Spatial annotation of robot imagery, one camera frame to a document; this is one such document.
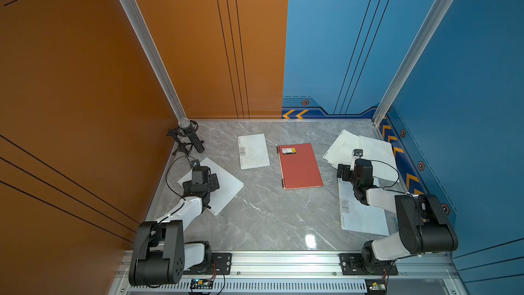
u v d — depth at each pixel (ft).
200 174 2.29
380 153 3.50
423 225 1.45
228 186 3.07
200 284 2.33
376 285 2.33
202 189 2.30
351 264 2.38
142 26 2.67
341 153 3.48
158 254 1.40
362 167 2.34
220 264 2.43
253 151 3.47
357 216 2.76
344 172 2.84
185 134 3.02
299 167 3.28
